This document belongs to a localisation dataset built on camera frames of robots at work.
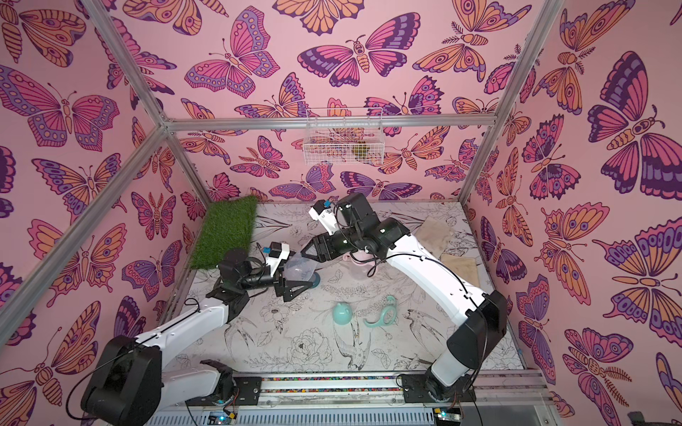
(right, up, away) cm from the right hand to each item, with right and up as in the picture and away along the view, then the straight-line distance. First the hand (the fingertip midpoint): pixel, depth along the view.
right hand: (311, 247), depth 70 cm
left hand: (-1, -7, +4) cm, 8 cm away
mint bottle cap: (+8, -23, +15) cm, 28 cm away
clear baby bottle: (-3, -6, +1) cm, 7 cm away
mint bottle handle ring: (+25, -21, +20) cm, 38 cm away
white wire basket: (+8, +38, +25) cm, 46 cm away
